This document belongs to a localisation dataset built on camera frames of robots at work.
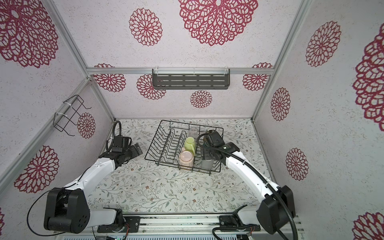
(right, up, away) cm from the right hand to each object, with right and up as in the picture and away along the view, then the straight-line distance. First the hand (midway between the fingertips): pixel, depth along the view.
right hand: (209, 150), depth 82 cm
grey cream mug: (-1, -9, +3) cm, 10 cm away
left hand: (-45, -3, +7) cm, 45 cm away
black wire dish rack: (-21, +1, +21) cm, 30 cm away
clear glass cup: (-9, +10, +21) cm, 25 cm away
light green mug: (-11, +2, +9) cm, 14 cm away
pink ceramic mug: (-13, -5, -1) cm, 14 cm away
